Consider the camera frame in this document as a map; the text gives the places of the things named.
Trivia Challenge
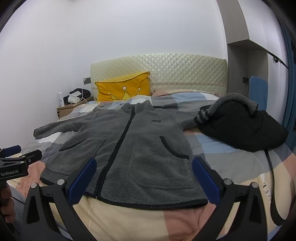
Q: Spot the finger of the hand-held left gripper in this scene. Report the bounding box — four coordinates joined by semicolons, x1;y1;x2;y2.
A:
20;149;43;168
0;145;22;156

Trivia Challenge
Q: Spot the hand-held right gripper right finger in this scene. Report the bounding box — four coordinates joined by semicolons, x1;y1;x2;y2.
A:
192;156;275;241

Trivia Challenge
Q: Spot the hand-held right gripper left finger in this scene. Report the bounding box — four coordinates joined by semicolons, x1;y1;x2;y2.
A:
20;157;97;241

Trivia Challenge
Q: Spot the grey fleece jacket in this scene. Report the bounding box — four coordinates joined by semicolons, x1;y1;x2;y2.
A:
33;100;208;210

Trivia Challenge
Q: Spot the person's left hand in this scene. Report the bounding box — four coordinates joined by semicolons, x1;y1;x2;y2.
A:
0;184;16;224

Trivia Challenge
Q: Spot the patchwork bed cover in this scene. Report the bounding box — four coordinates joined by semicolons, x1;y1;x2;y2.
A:
7;89;296;241

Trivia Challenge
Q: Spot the wooden nightstand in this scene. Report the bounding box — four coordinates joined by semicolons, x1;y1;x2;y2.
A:
57;96;95;120

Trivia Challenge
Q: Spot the black jacket with grey lining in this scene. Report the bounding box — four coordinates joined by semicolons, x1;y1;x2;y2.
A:
194;93;289;152

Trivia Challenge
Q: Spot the white box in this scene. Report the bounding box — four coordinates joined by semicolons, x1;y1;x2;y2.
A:
68;90;82;103

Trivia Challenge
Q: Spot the black bag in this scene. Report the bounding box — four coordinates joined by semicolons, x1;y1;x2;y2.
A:
63;88;91;105

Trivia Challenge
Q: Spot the yellow crown pillow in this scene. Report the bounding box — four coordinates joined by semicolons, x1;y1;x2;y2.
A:
95;71;152;102

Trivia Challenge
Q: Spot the blue towel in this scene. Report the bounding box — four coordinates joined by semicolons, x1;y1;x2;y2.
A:
248;76;268;112

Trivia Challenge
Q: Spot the cream quilted headboard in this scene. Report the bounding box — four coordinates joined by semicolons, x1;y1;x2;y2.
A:
90;54;228;101

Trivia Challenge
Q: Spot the white wardrobe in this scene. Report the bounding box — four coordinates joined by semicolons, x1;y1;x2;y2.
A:
216;0;289;123

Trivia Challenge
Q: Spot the black strap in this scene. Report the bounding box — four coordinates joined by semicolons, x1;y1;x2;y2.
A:
264;148;292;227

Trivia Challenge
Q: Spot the white cable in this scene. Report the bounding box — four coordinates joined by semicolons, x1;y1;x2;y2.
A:
73;88;89;108

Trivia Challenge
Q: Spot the black rail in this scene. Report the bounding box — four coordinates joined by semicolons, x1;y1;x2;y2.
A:
268;51;289;69

